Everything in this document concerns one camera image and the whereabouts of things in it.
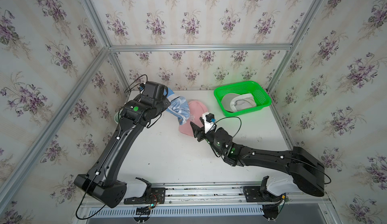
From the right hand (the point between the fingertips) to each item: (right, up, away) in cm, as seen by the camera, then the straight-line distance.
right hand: (197, 121), depth 74 cm
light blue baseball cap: (-10, +6, +8) cm, 15 cm away
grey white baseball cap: (+28, +10, +37) cm, 47 cm away
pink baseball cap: (0, +5, +24) cm, 24 cm away
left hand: (-14, +10, -3) cm, 17 cm away
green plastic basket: (+48, +13, +35) cm, 61 cm away
